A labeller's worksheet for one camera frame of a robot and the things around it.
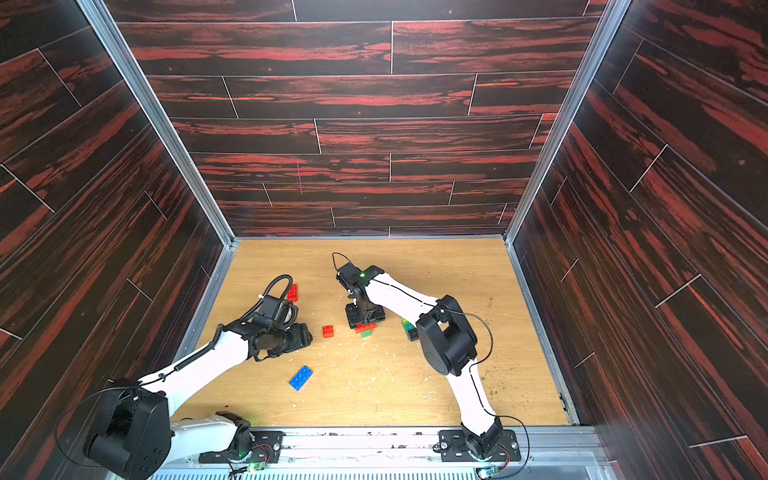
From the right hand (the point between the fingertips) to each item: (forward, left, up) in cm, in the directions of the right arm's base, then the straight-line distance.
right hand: (368, 319), depth 94 cm
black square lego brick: (-4, -14, 0) cm, 15 cm away
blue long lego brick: (-19, +18, -2) cm, 26 cm away
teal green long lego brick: (-1, -12, -1) cm, 12 cm away
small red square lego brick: (-4, +13, -2) cm, 13 cm away
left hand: (-9, +18, +2) cm, 20 cm away
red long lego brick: (-4, +2, +1) cm, 4 cm away
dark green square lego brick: (-4, +1, -2) cm, 4 cm away
